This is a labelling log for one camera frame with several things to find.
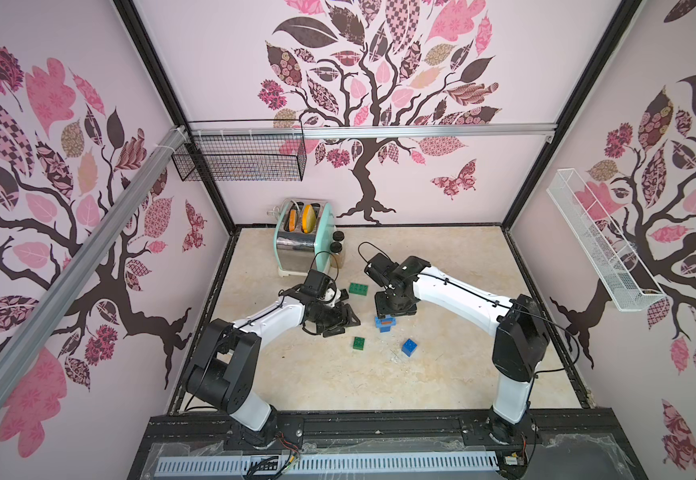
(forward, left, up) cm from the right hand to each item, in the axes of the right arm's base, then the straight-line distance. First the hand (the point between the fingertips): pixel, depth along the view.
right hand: (391, 318), depth 84 cm
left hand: (-2, +12, -4) cm, 13 cm away
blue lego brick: (-6, -5, -7) cm, 10 cm away
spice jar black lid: (+33, +16, +1) cm, 36 cm away
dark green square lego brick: (-4, +10, -8) cm, 13 cm away
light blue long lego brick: (0, +1, -9) cm, 9 cm away
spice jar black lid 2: (+27, +17, +1) cm, 32 cm away
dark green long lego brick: (+15, +9, -8) cm, 20 cm away
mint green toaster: (+25, +26, +9) cm, 38 cm away
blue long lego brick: (+1, +4, -4) cm, 6 cm away
